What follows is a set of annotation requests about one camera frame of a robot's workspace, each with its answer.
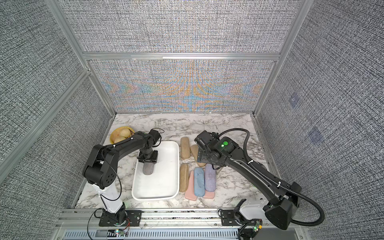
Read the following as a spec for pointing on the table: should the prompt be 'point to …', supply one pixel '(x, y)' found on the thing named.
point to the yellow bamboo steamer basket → (116, 133)
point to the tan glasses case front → (184, 176)
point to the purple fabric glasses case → (210, 178)
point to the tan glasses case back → (185, 147)
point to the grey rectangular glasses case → (218, 171)
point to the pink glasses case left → (190, 193)
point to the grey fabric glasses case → (148, 168)
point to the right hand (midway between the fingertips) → (208, 155)
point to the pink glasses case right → (209, 195)
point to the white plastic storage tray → (163, 183)
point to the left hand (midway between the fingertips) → (153, 160)
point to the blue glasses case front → (199, 182)
